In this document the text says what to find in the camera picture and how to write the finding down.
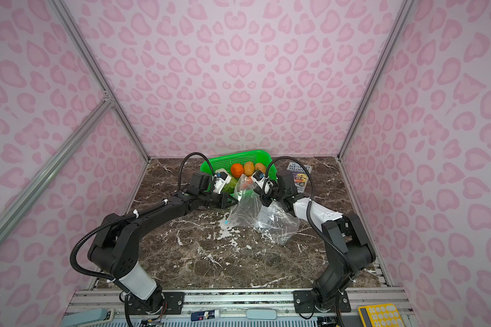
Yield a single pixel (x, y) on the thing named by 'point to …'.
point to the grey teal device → (88, 316)
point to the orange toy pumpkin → (236, 169)
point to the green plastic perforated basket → (226, 163)
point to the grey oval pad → (263, 314)
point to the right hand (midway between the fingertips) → (257, 187)
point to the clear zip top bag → (271, 223)
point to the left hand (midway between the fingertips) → (238, 199)
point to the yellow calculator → (380, 315)
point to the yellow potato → (249, 168)
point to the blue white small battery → (204, 315)
